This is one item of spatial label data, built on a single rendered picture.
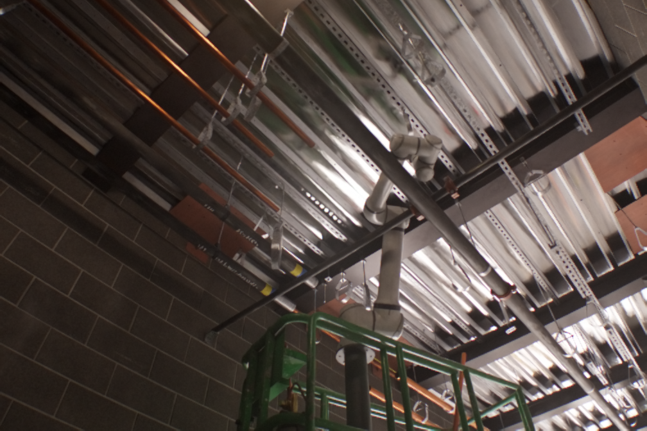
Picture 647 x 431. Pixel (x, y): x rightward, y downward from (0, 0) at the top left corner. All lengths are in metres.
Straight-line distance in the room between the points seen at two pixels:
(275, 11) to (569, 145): 1.97
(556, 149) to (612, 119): 0.39
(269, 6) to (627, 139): 2.57
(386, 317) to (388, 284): 0.18
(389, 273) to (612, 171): 1.96
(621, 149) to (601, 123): 0.54
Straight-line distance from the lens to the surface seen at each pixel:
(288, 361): 2.02
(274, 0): 2.31
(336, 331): 2.07
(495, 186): 3.00
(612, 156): 3.54
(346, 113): 1.82
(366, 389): 2.16
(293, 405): 1.88
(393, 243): 2.43
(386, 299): 2.40
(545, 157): 3.01
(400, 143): 2.02
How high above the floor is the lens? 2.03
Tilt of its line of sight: 54 degrees up
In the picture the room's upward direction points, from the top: straight up
